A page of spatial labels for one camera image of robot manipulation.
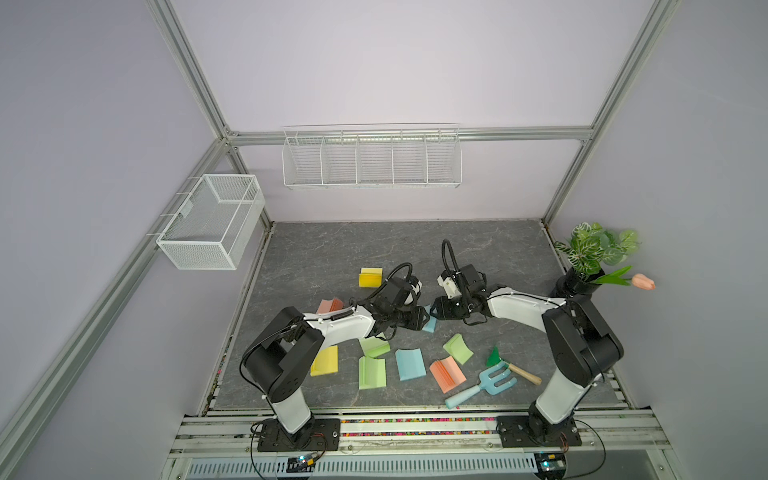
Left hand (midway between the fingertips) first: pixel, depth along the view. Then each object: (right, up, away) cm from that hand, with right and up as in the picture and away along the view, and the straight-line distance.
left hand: (425, 319), depth 88 cm
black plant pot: (+42, +11, -2) cm, 43 cm away
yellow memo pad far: (-17, +11, +12) cm, 24 cm away
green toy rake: (+20, -11, -2) cm, 23 cm away
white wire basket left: (-60, +27, -5) cm, 65 cm away
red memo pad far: (-30, +3, +6) cm, 30 cm away
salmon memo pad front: (+5, -13, -9) cm, 16 cm away
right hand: (+4, +1, +6) cm, 7 cm away
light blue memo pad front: (-4, -12, -3) cm, 13 cm away
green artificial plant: (+43, +21, -9) cm, 49 cm away
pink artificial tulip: (+50, +13, -16) cm, 54 cm away
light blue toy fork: (+17, -16, -7) cm, 24 cm away
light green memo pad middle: (-15, -8, -1) cm, 17 cm away
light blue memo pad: (+2, -2, +1) cm, 3 cm away
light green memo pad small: (+9, -8, -1) cm, 12 cm away
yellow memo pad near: (-29, -12, -3) cm, 31 cm away
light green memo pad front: (-16, -14, -5) cm, 21 cm away
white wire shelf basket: (0, +54, +17) cm, 56 cm away
